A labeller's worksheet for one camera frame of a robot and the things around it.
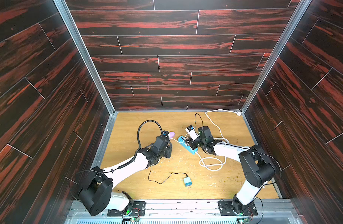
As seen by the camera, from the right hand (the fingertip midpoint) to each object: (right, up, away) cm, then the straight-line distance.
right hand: (190, 137), depth 96 cm
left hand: (-14, -5, -10) cm, 18 cm away
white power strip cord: (+25, +1, +8) cm, 26 cm away
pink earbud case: (-13, +1, +8) cm, 16 cm away
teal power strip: (-6, -2, +2) cm, 7 cm away
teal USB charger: (-4, -25, -14) cm, 29 cm away
